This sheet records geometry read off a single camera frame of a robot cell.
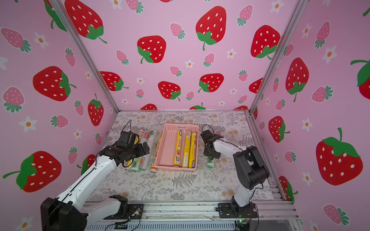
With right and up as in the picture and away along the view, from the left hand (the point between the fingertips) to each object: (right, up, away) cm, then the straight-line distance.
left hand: (144, 149), depth 83 cm
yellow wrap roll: (+19, -7, +8) cm, 21 cm away
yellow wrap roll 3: (+29, -2, +10) cm, 31 cm away
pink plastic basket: (+10, -9, +9) cm, 17 cm away
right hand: (+44, -4, +12) cm, 46 cm away
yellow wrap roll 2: (+25, -2, +12) cm, 28 cm away
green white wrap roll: (+39, -9, +3) cm, 41 cm away
